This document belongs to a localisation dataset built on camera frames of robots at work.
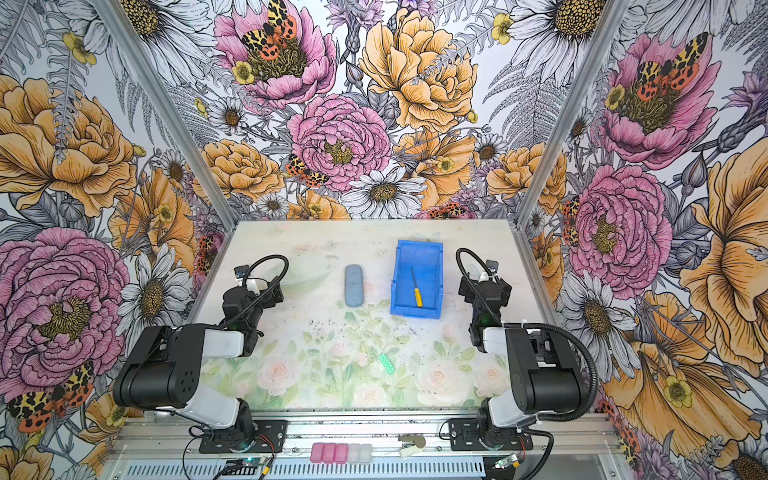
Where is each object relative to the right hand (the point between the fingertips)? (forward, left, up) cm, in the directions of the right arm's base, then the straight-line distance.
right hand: (484, 283), depth 93 cm
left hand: (+1, +68, 0) cm, 68 cm away
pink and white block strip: (-42, +42, -8) cm, 59 cm away
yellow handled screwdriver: (+2, +20, -7) cm, 21 cm away
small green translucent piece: (-21, +30, -7) cm, 37 cm away
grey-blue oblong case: (+4, +41, -5) cm, 41 cm away
